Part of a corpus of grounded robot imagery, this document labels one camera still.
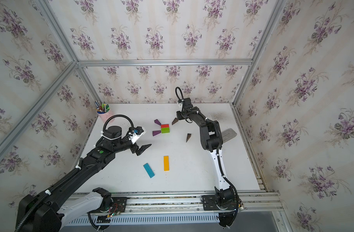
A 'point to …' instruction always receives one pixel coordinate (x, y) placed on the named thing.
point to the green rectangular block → (165, 130)
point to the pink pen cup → (106, 115)
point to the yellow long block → (166, 163)
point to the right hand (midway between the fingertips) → (181, 114)
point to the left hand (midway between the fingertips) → (146, 136)
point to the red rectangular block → (165, 125)
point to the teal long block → (148, 170)
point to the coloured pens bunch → (102, 108)
